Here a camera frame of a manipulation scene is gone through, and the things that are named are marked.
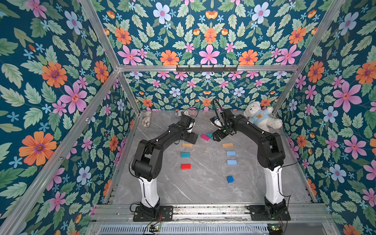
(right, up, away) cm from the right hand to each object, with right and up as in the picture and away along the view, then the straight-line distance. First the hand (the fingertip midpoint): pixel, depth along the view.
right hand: (219, 133), depth 99 cm
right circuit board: (+24, -46, -28) cm, 59 cm away
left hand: (-19, -1, -2) cm, 19 cm away
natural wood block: (-22, -8, -1) cm, 23 cm away
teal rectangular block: (-23, -14, -3) cm, 28 cm away
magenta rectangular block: (-10, -3, +5) cm, 11 cm away
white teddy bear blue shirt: (+31, +10, +6) cm, 33 cm away
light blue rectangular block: (+7, -13, -2) cm, 15 cm away
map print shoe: (-55, +11, +12) cm, 57 cm away
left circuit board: (-37, -46, -27) cm, 65 cm away
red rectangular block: (-23, -21, -8) cm, 32 cm away
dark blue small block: (+4, -26, -15) cm, 30 cm away
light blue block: (+7, -18, -8) cm, 21 cm away
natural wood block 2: (+5, -8, -1) cm, 10 cm away
